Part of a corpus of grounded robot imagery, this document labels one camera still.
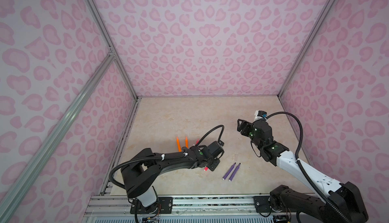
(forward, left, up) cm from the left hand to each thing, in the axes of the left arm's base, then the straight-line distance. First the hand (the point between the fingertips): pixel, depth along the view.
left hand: (216, 159), depth 84 cm
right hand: (+14, -14, +16) cm, 26 cm away
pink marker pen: (0, +10, +21) cm, 23 cm away
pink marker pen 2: (-5, +6, 0) cm, 8 cm away
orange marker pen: (+12, +22, -5) cm, 25 cm away
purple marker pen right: (-6, -10, -5) cm, 13 cm away
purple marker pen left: (-5, -7, -5) cm, 10 cm away
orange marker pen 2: (+13, +17, -5) cm, 22 cm away
